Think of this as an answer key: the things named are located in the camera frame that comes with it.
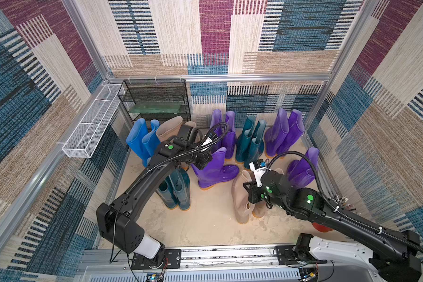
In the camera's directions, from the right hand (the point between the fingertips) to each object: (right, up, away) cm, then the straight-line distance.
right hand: (247, 187), depth 71 cm
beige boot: (+7, -11, +8) cm, 15 cm away
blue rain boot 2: (-41, +18, +8) cm, 46 cm away
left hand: (-14, +12, +5) cm, 19 cm away
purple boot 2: (-5, +19, +16) cm, 26 cm away
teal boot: (+1, +20, +15) cm, 24 cm away
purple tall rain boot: (-12, +31, +22) cm, 40 cm away
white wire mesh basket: (-81, +18, +20) cm, 86 cm away
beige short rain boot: (-3, -3, -2) cm, 5 cm away
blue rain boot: (-50, +20, +10) cm, 55 cm away
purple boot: (+26, +25, +14) cm, 39 cm away
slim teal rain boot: (-32, 0, -5) cm, 32 cm away
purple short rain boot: (-12, +4, +16) cm, 20 cm away
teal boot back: (+6, +16, +11) cm, 20 cm away
